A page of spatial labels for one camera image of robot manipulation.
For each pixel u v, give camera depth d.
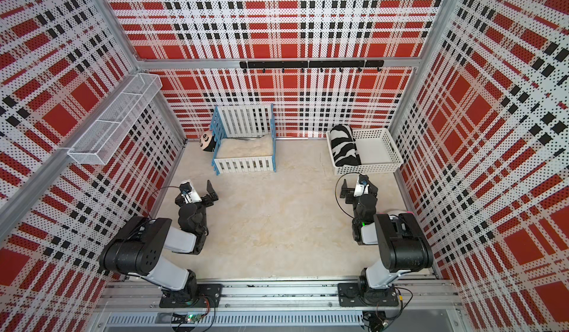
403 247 0.45
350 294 0.73
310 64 0.88
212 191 0.82
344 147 1.04
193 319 0.69
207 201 0.81
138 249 0.45
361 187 0.77
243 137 1.26
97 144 0.69
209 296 0.74
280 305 0.73
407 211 0.96
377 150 1.15
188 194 0.74
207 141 1.11
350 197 0.82
